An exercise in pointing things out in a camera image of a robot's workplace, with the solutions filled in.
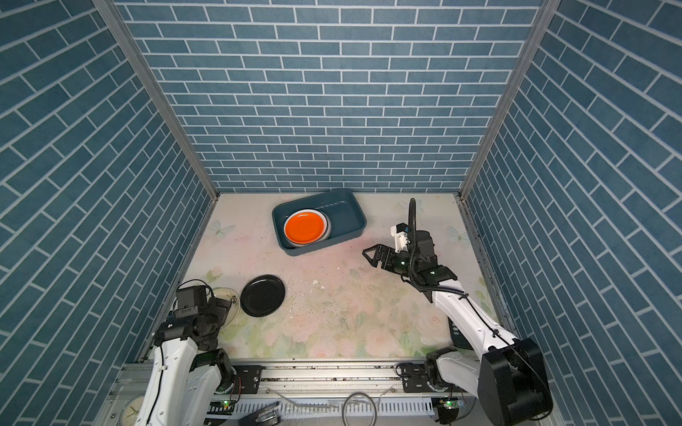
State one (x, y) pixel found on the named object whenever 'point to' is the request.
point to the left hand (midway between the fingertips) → (226, 313)
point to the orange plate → (305, 228)
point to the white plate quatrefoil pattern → (325, 234)
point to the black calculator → (458, 337)
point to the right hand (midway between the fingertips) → (370, 252)
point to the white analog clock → (130, 411)
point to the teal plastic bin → (342, 207)
